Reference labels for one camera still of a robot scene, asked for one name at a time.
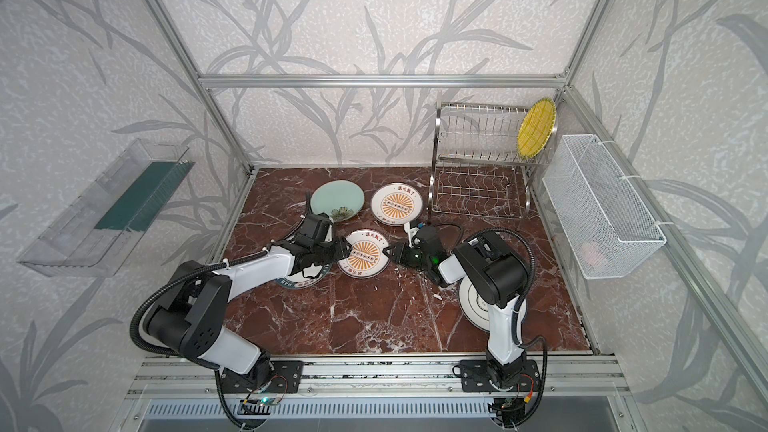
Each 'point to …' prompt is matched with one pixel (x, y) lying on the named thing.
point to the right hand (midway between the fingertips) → (386, 244)
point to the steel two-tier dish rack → (478, 169)
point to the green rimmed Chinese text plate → (298, 279)
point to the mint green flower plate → (341, 200)
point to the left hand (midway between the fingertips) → (351, 240)
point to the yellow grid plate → (537, 128)
